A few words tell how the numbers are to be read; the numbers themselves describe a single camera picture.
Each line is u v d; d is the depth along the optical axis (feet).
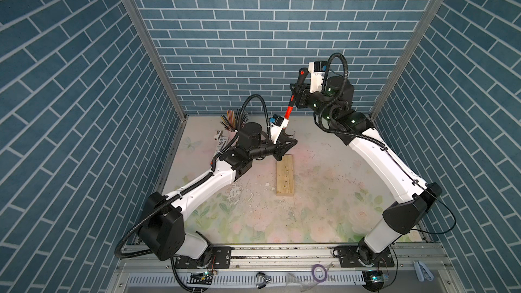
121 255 1.25
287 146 2.33
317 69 1.86
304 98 1.98
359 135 1.57
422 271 2.29
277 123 2.07
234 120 3.30
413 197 1.39
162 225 1.34
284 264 2.42
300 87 2.14
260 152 2.08
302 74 2.06
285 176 3.01
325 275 2.31
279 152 2.12
